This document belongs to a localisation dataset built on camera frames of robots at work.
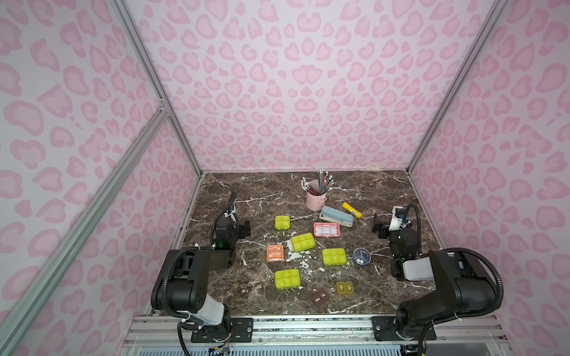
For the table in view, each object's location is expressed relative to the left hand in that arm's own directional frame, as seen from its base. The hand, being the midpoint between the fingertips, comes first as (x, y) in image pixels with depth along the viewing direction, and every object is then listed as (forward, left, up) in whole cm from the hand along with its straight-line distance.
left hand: (236, 217), depth 95 cm
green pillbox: (-16, -40, -5) cm, 44 cm away
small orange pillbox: (-13, -17, -5) cm, 22 cm away
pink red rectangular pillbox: (-2, -39, -6) cm, 39 cm away
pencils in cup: (+9, -37, +11) cm, 40 cm away
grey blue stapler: (+2, -43, -2) cm, 43 cm away
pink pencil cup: (+8, -34, +1) cm, 35 cm away
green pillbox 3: (+1, -19, -6) cm, 20 cm away
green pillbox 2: (-9, -28, -5) cm, 30 cm away
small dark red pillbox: (-31, -34, -5) cm, 46 cm away
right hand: (-1, -63, +4) cm, 63 cm away
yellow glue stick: (+7, -51, -5) cm, 52 cm away
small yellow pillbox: (-28, -43, -4) cm, 51 cm away
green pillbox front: (-24, -22, -5) cm, 33 cm away
